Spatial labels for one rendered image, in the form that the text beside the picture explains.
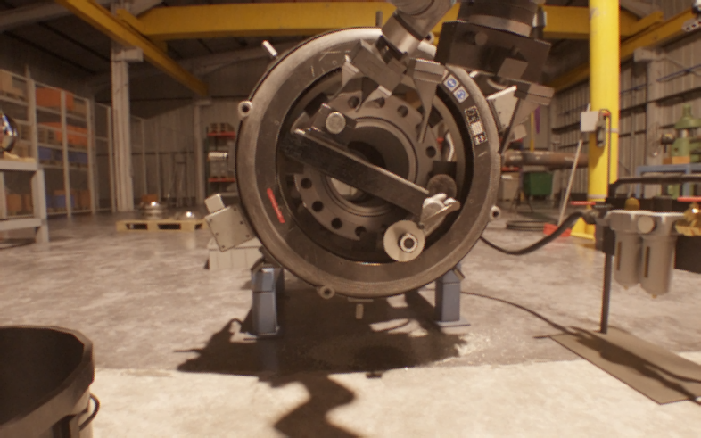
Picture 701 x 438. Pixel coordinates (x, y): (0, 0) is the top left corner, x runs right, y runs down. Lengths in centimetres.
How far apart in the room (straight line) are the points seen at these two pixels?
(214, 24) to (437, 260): 1282
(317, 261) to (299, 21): 1209
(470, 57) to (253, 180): 61
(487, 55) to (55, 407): 55
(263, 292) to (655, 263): 123
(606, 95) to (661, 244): 341
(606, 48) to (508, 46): 419
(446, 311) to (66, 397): 124
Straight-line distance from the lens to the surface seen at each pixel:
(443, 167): 109
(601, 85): 456
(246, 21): 1314
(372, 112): 106
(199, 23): 1361
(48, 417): 38
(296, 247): 90
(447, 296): 140
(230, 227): 95
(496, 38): 48
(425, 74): 46
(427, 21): 83
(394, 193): 90
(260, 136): 91
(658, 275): 125
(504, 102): 111
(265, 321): 133
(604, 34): 472
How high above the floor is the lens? 53
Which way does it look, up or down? 5 degrees down
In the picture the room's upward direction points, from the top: 1 degrees counter-clockwise
